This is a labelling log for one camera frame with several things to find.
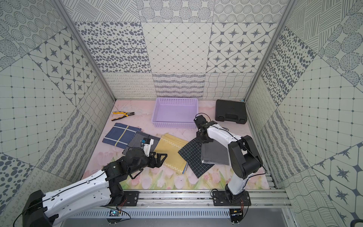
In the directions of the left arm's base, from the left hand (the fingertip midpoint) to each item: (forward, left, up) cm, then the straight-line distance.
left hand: (162, 151), depth 76 cm
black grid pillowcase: (+5, -17, -13) cm, 22 cm away
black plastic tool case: (+41, -48, -12) cm, 64 cm away
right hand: (+13, -25, -11) cm, 30 cm away
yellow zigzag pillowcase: (+11, -3, -13) cm, 18 cm away
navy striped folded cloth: (+18, +34, -13) cm, 41 cm away
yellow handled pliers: (+37, +35, -13) cm, 53 cm away
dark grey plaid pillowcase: (+13, +22, -14) cm, 29 cm away
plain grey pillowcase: (+6, -31, -11) cm, 33 cm away
